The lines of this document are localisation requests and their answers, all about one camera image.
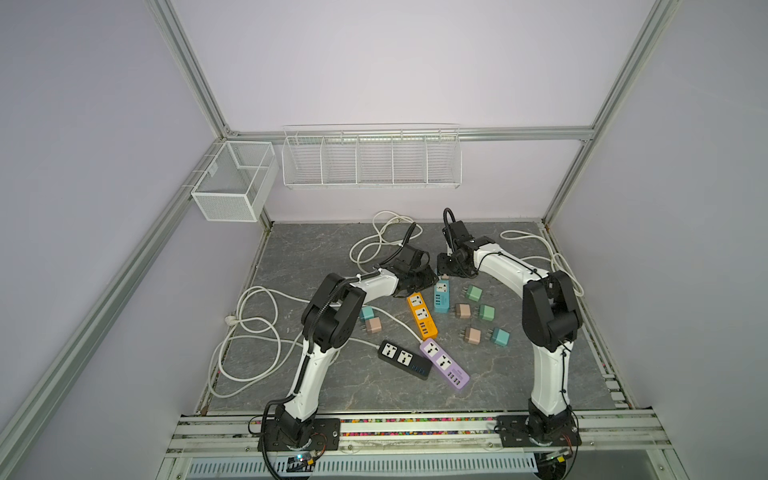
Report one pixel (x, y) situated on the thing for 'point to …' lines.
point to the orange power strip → (424, 319)
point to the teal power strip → (442, 300)
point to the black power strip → (405, 359)
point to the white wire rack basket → (372, 156)
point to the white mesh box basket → (236, 183)
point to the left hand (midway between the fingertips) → (440, 282)
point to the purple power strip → (445, 363)
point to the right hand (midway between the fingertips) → (446, 270)
